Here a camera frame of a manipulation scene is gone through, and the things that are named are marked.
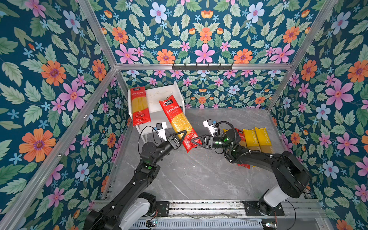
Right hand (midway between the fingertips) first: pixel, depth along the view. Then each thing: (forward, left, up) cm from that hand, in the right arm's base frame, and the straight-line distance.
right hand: (193, 140), depth 68 cm
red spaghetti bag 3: (+15, -34, -27) cm, 46 cm away
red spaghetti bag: (+12, +26, +8) cm, 30 cm away
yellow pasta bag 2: (+16, -41, -27) cm, 51 cm away
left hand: (+1, +3, +6) cm, 7 cm away
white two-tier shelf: (+12, +18, +4) cm, 22 cm away
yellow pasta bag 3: (+16, -49, -26) cm, 58 cm away
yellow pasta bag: (+1, -15, +7) cm, 16 cm away
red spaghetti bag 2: (+7, +6, +6) cm, 11 cm away
